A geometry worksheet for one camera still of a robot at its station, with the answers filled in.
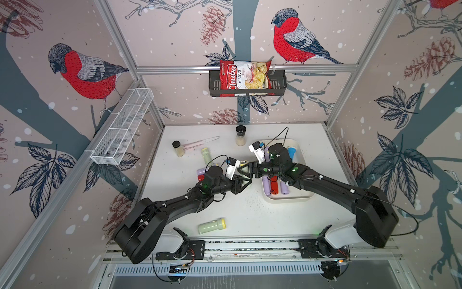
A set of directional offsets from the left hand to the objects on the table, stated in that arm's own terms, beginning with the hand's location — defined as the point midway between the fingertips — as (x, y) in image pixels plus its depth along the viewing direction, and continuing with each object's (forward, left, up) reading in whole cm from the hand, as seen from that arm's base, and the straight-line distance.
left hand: (252, 178), depth 78 cm
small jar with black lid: (+23, +40, -10) cm, 48 cm away
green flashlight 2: (+5, +4, +5) cm, 8 cm away
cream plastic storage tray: (-1, -23, -14) cm, 27 cm away
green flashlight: (+23, +25, -13) cm, 37 cm away
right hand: (+3, +5, +4) cm, 7 cm away
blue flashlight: (+24, -25, -13) cm, 37 cm away
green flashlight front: (-16, +14, -12) cm, 24 cm away
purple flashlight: (+3, -9, -12) cm, 15 cm away
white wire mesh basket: (+5, +58, +15) cm, 60 cm away
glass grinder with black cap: (+32, +5, -6) cm, 33 cm away
